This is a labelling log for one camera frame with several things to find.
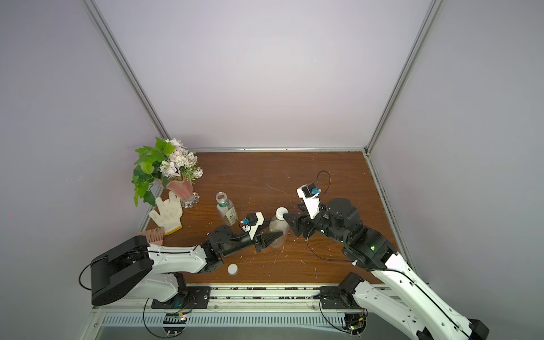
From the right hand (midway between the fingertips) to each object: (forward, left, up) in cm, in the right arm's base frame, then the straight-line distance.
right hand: (291, 206), depth 64 cm
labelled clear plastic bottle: (+8, +26, -18) cm, 33 cm away
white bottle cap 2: (-12, +22, -29) cm, 38 cm away
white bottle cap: (0, +4, -4) cm, 5 cm away
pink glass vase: (+16, +46, -16) cm, 51 cm away
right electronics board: (-26, -22, -32) cm, 47 cm away
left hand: (-2, +4, -11) cm, 12 cm away
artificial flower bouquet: (+19, +48, +1) cm, 52 cm away
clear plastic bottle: (0, +5, -13) cm, 14 cm away
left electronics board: (-27, +41, -32) cm, 59 cm away
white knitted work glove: (+10, +56, -29) cm, 64 cm away
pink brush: (0, +58, -28) cm, 64 cm away
